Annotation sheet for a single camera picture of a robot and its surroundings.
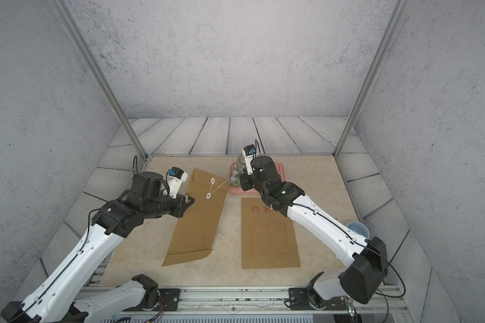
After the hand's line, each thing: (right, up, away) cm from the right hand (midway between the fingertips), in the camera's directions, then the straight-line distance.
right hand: (244, 168), depth 74 cm
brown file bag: (+10, -30, +14) cm, 35 cm away
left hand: (-16, -11, -5) cm, 20 cm away
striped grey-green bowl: (-2, +3, +33) cm, 33 cm away
